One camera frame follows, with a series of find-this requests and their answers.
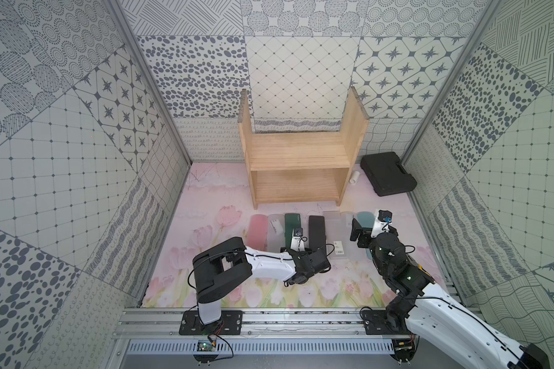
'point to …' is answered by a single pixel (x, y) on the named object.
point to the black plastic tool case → (386, 174)
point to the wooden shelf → (302, 167)
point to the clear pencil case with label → (336, 235)
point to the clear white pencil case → (275, 233)
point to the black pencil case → (317, 234)
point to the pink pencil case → (258, 232)
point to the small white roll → (355, 175)
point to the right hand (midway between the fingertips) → (367, 223)
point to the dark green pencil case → (292, 221)
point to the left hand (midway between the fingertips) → (302, 248)
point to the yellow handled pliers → (419, 266)
